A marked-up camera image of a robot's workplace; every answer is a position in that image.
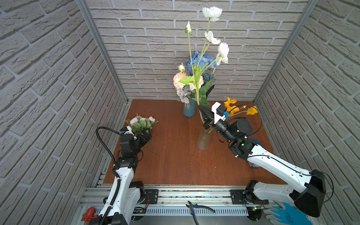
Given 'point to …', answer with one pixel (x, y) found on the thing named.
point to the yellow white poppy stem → (251, 110)
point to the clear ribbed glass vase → (204, 140)
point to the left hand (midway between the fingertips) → (145, 130)
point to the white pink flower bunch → (138, 124)
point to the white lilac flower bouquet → (183, 94)
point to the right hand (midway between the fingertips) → (200, 104)
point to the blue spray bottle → (258, 142)
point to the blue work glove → (287, 214)
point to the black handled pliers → (191, 206)
